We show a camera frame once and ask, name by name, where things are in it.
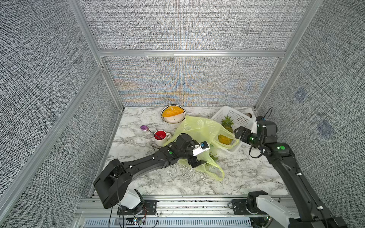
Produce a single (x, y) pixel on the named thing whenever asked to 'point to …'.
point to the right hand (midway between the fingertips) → (242, 129)
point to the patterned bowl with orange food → (173, 114)
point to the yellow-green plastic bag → (208, 134)
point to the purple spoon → (145, 128)
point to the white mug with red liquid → (160, 137)
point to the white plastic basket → (239, 118)
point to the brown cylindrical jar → (249, 115)
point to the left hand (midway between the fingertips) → (205, 152)
